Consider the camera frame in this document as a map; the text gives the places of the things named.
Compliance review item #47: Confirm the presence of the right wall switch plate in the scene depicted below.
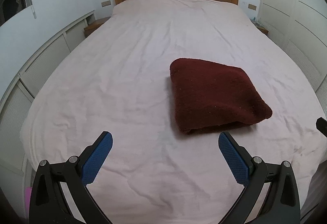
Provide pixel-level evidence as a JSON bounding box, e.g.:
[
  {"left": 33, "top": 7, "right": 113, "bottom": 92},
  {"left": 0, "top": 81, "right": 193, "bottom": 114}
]
[{"left": 248, "top": 4, "right": 257, "bottom": 11}]

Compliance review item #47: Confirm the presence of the left wall switch plate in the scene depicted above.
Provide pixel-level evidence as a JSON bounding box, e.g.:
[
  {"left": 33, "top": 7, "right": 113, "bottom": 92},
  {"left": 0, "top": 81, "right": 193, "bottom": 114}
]
[{"left": 101, "top": 0, "right": 111, "bottom": 7}]

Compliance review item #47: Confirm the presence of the left wooden nightstand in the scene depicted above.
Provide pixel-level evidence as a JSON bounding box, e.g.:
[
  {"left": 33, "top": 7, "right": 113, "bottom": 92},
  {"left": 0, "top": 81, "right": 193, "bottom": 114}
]
[{"left": 84, "top": 16, "right": 110, "bottom": 38}]

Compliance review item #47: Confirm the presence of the white wardrobe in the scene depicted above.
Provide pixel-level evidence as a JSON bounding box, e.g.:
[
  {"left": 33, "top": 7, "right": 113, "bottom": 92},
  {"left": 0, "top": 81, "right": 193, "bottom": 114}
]
[{"left": 258, "top": 0, "right": 326, "bottom": 110}]

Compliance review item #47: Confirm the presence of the dark red knitted sweater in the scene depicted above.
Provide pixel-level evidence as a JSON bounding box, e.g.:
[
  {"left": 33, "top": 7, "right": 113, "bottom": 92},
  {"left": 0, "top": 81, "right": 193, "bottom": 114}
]
[{"left": 170, "top": 58, "right": 273, "bottom": 134}]

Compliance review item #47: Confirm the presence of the wall switch plate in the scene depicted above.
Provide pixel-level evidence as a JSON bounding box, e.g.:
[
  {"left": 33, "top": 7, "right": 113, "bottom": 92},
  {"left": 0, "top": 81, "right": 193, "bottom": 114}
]
[
  {"left": 101, "top": 0, "right": 111, "bottom": 7},
  {"left": 248, "top": 4, "right": 257, "bottom": 11}
]

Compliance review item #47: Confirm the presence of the wooden nightstand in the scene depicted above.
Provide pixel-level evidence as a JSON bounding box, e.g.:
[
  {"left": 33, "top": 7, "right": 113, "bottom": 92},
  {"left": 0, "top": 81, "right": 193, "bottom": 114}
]
[
  {"left": 251, "top": 18, "right": 269, "bottom": 35},
  {"left": 84, "top": 16, "right": 110, "bottom": 38}
]

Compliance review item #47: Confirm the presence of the right wooden nightstand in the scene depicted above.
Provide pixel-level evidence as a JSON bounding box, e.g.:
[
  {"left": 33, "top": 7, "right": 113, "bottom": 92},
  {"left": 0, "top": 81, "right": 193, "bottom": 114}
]
[{"left": 251, "top": 18, "right": 269, "bottom": 35}]

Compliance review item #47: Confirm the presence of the white low cabinet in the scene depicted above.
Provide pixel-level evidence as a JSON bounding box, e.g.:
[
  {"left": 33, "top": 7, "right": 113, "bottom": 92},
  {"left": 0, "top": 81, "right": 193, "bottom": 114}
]
[{"left": 1, "top": 11, "right": 95, "bottom": 219}]

